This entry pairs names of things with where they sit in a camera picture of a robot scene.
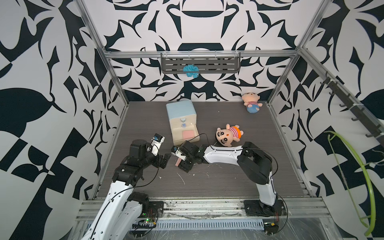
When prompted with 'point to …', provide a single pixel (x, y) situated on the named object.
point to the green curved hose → (373, 230)
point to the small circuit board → (146, 223)
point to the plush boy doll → (251, 100)
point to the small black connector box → (270, 228)
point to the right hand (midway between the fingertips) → (183, 158)
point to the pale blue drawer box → (184, 123)
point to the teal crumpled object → (191, 70)
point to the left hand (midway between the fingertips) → (160, 147)
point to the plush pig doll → (225, 137)
